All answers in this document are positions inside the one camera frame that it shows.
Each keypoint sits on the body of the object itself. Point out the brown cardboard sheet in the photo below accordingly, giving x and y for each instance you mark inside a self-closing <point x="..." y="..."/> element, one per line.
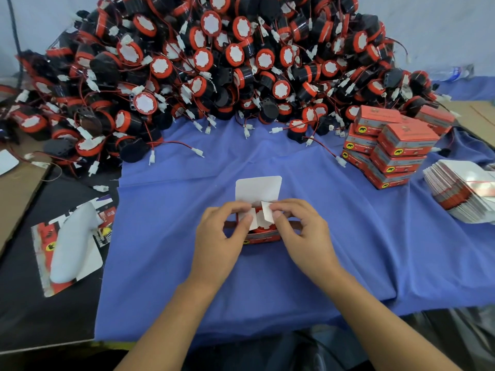
<point x="478" y="119"/>

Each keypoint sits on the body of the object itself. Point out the brown cardboard piece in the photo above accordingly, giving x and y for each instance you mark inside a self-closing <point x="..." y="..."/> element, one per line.
<point x="15" y="204"/>

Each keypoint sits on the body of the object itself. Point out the stack of box blanks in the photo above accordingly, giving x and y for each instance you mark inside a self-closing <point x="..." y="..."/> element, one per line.
<point x="464" y="189"/>

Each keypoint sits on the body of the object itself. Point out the person's left forearm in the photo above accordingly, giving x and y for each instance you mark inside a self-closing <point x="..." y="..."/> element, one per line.
<point x="158" y="336"/>

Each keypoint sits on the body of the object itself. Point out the person's right hand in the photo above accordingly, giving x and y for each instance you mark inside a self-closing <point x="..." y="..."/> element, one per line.
<point x="309" y="243"/>

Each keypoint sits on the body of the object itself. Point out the pile of black red buzzers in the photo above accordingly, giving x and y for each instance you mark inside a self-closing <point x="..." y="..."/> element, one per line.
<point x="209" y="58"/>

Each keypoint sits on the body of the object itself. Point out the person's left hand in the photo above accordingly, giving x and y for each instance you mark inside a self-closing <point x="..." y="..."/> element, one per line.
<point x="216" y="251"/>

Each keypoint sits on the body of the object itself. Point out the blue table cloth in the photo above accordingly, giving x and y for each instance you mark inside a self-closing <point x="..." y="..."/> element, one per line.
<point x="402" y="251"/>

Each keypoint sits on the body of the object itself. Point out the person's right forearm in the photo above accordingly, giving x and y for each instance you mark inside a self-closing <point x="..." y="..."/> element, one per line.
<point x="387" y="328"/>

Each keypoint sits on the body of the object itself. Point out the clear plastic water bottle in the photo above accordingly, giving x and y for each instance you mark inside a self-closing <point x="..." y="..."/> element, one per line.
<point x="451" y="72"/>

